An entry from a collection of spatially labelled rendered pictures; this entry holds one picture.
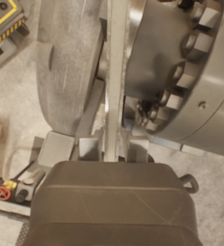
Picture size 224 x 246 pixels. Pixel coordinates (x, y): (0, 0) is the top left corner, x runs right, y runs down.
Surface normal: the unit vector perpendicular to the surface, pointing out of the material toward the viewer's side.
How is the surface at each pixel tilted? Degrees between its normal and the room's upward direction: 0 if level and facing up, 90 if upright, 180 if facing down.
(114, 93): 5
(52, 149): 23
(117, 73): 5
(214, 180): 0
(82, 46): 36
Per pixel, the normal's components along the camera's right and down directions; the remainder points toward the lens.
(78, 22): -0.05, 0.37
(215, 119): -0.14, 0.66
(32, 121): 0.03, 0.18
